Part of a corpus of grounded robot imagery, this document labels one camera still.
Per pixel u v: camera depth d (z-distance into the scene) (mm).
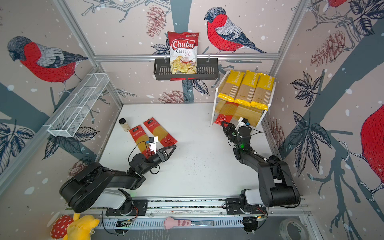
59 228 634
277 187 434
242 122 805
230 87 814
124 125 983
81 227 624
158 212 728
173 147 763
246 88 802
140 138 983
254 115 927
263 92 778
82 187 437
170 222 674
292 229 680
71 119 726
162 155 713
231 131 778
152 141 753
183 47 836
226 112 904
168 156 725
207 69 949
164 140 966
